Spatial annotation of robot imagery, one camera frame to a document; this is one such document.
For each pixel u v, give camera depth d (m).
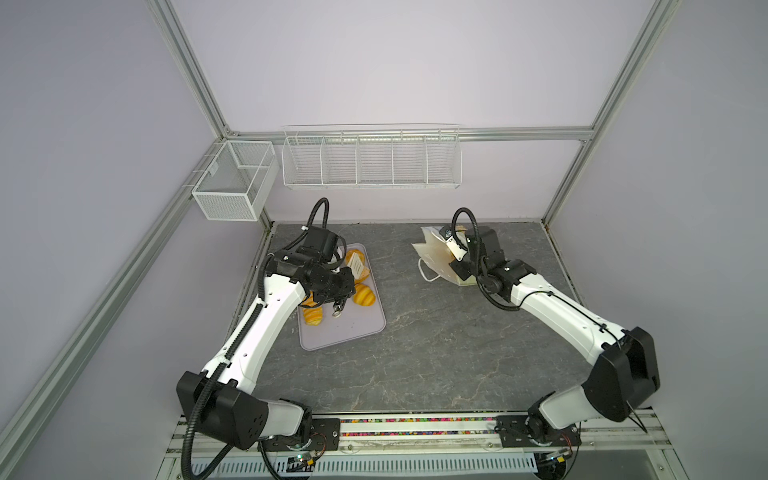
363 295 0.95
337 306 0.69
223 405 0.38
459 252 0.73
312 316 0.91
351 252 1.09
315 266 0.53
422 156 1.03
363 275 1.02
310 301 0.61
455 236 0.71
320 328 0.91
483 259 0.62
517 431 0.74
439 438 0.74
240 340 0.42
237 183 1.00
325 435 0.74
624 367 0.42
